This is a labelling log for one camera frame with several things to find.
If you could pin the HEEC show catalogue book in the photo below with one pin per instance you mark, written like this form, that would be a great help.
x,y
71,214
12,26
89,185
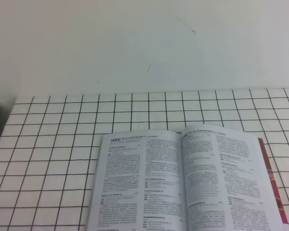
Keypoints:
x,y
206,178

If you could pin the white grid-pattern tablecloth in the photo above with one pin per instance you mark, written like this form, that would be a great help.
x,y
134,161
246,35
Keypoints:
x,y
49,145

